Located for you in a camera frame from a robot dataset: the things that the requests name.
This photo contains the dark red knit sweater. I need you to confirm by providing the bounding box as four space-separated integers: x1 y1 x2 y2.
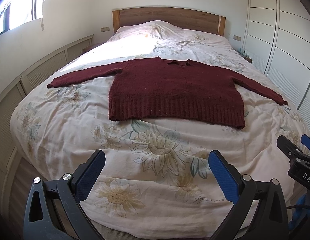
47 57 287 129

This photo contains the white louvered radiator cover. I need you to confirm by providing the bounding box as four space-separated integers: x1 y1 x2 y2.
0 35 93 174

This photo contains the wooden nightstand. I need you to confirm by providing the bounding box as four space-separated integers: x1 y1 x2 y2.
237 49 253 63

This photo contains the white sliding wardrobe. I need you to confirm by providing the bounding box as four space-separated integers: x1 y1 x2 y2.
243 0 310 129

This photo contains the wooden headboard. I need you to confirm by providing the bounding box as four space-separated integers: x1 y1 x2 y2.
112 7 226 36

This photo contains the beige wall switch right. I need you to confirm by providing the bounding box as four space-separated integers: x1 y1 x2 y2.
233 35 241 41

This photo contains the beige wall switch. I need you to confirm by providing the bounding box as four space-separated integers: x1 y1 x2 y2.
101 27 110 32
233 35 241 41

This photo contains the beige wall switch left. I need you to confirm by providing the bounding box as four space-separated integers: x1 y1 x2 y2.
101 27 110 32

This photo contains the window with dark frame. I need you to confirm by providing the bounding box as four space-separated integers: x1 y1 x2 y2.
0 0 45 35

